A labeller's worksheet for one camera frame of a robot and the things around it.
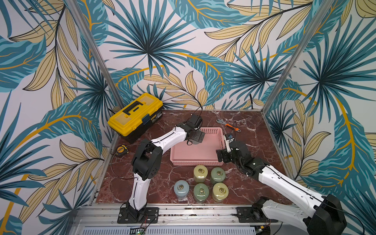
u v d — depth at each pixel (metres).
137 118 0.92
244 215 0.73
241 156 0.59
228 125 1.10
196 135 0.86
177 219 0.73
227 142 0.70
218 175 0.78
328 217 0.39
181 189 0.73
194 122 0.74
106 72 0.95
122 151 0.91
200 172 0.80
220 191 0.73
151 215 0.73
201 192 0.72
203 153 0.93
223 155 0.72
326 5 0.68
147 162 0.52
